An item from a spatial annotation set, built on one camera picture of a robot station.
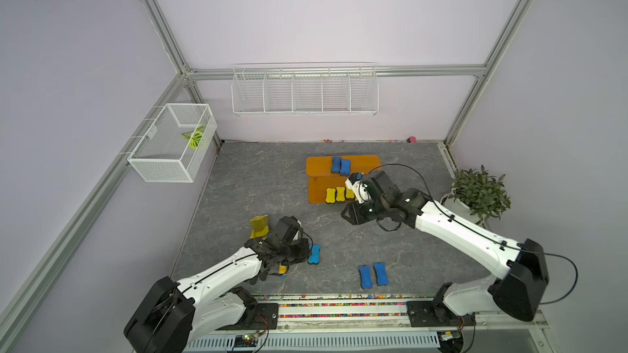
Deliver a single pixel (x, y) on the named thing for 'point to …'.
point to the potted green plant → (477, 195)
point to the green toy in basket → (195, 136)
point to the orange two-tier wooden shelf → (321, 177)
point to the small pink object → (412, 140)
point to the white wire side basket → (177, 145)
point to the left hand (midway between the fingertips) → (311, 255)
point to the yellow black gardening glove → (259, 226)
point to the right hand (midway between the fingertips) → (345, 212)
